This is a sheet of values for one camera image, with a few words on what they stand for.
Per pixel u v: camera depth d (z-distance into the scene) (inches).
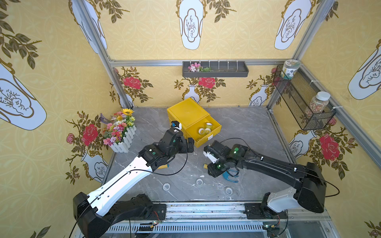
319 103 25.6
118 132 34.3
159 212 28.7
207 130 34.4
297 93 35.2
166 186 32.4
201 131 33.6
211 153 24.6
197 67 34.5
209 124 35.1
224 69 36.3
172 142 21.3
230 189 31.6
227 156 22.0
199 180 33.0
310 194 15.4
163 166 34.4
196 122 32.9
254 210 28.9
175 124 25.6
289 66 33.4
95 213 15.0
